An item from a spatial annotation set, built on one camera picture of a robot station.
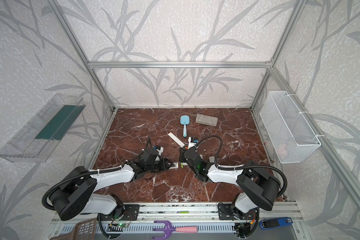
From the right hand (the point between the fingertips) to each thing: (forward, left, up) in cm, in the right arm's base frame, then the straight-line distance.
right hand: (180, 145), depth 86 cm
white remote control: (-8, +3, -10) cm, 13 cm away
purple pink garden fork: (-39, +4, -10) cm, 40 cm away
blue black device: (-37, -41, -6) cm, 55 cm away
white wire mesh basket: (-11, -49, +23) cm, 55 cm away
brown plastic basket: (-39, +43, -10) cm, 60 cm away
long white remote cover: (+7, 0, -12) cm, 14 cm away
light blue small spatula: (+28, -2, -11) cm, 30 cm away
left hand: (-7, +4, -7) cm, 10 cm away
